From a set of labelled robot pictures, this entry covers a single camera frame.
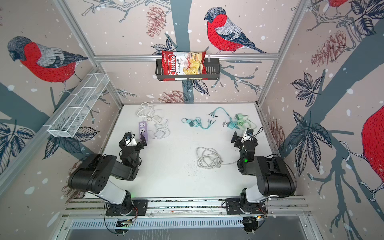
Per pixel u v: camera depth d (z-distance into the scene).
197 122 1.10
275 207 0.74
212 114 1.14
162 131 1.01
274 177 0.45
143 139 0.84
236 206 0.73
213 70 0.95
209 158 0.89
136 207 0.73
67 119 0.72
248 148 0.69
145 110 1.07
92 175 0.46
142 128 1.04
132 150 0.71
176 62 0.88
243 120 1.09
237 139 0.83
